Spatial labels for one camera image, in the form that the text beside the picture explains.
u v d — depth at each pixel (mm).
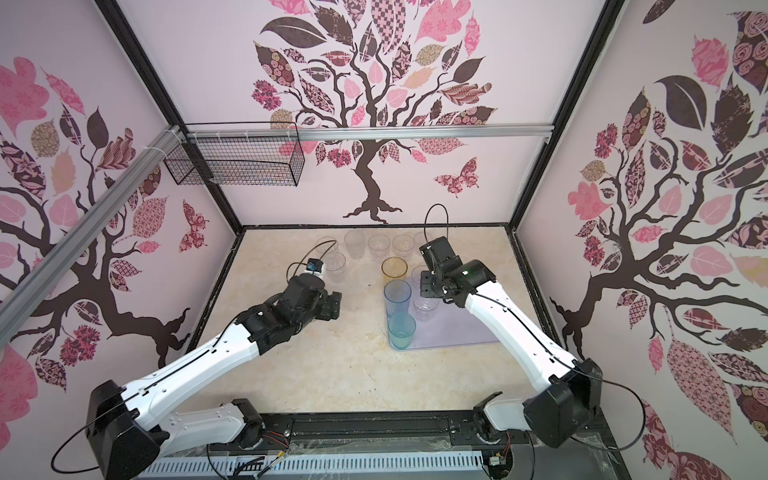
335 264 727
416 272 964
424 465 697
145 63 756
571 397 384
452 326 909
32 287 518
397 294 947
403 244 1108
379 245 1102
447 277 528
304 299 562
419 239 1069
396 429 757
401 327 909
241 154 947
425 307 949
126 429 373
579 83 808
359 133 942
